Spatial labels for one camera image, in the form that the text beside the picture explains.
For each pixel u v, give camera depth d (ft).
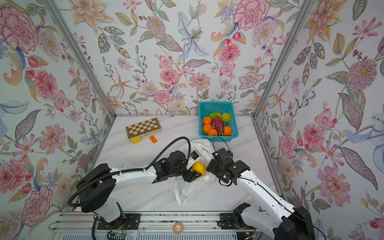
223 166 1.96
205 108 3.99
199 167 2.57
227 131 3.41
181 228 2.40
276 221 1.38
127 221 2.36
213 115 3.76
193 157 2.36
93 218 2.36
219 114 3.86
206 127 3.51
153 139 3.51
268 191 1.52
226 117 3.61
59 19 2.37
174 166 2.17
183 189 2.38
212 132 3.37
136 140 3.44
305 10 2.31
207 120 3.73
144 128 3.60
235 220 2.17
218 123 3.51
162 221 2.47
